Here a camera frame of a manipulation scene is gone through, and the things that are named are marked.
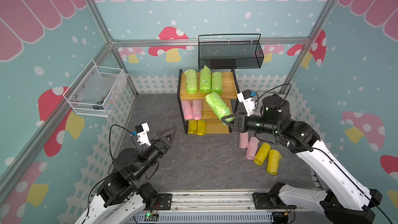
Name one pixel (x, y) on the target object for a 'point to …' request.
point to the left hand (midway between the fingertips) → (178, 134)
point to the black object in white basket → (99, 107)
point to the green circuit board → (151, 217)
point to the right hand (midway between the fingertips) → (223, 120)
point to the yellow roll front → (201, 127)
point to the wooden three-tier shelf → (204, 113)
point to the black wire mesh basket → (227, 51)
